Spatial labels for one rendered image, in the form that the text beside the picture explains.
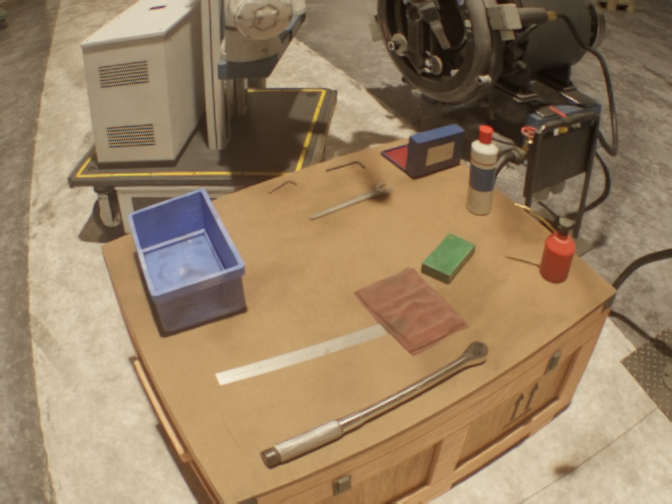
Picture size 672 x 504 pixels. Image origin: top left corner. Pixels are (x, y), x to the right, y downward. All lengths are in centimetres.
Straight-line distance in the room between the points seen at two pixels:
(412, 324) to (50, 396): 116
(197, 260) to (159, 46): 78
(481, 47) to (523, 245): 102
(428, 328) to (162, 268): 59
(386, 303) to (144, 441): 80
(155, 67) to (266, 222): 71
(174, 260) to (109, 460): 63
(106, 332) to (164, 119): 72
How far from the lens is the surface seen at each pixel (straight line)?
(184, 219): 144
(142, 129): 204
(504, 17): 221
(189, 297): 120
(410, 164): 162
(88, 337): 200
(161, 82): 194
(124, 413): 176
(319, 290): 130
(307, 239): 143
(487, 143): 144
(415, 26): 255
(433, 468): 134
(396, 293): 128
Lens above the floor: 135
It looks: 40 degrees down
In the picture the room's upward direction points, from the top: straight up
